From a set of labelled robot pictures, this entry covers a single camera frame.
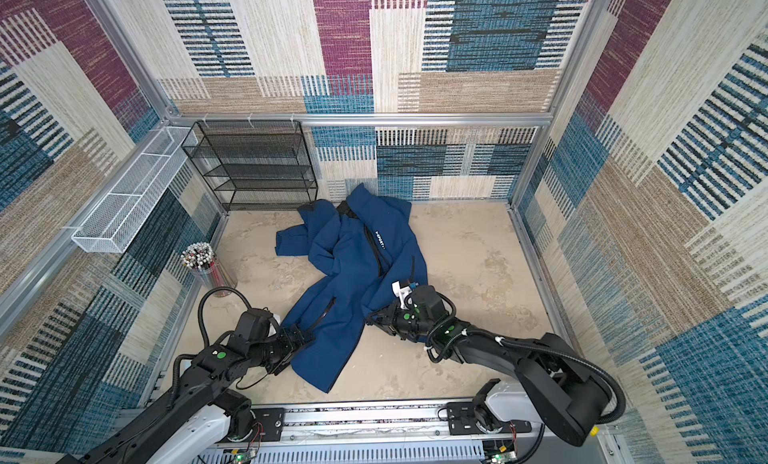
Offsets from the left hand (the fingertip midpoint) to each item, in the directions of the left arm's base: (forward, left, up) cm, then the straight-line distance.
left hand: (309, 341), depth 81 cm
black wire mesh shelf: (+59, +26, +12) cm, 66 cm away
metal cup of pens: (+19, +30, +12) cm, 37 cm away
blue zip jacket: (+32, -15, 0) cm, 35 cm away
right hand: (+3, -16, +5) cm, 17 cm away
